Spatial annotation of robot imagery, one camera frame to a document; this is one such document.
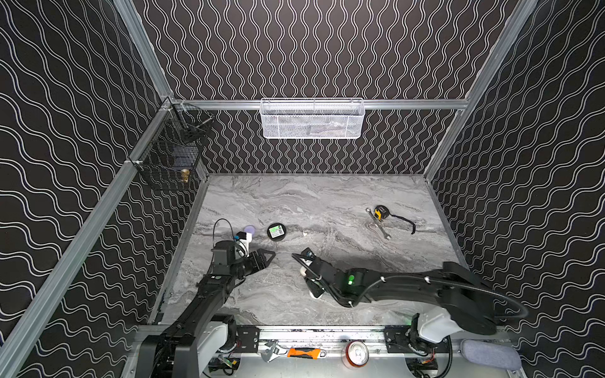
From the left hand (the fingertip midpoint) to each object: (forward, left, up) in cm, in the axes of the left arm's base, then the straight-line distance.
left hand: (275, 256), depth 83 cm
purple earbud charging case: (+16, +14, -9) cm, 23 cm away
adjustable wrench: (-28, -2, -9) cm, 29 cm away
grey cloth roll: (-24, -67, -5) cm, 72 cm away
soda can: (-28, -26, +2) cm, 38 cm away
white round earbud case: (-13, -14, +3) cm, 19 cm away
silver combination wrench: (+16, -44, -8) cm, 48 cm away
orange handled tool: (-27, -14, -8) cm, 31 cm away
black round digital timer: (+14, +2, -7) cm, 16 cm away
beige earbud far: (+15, -10, -8) cm, 20 cm away
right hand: (-4, -12, -3) cm, 14 cm away
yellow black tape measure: (+27, -43, -6) cm, 51 cm away
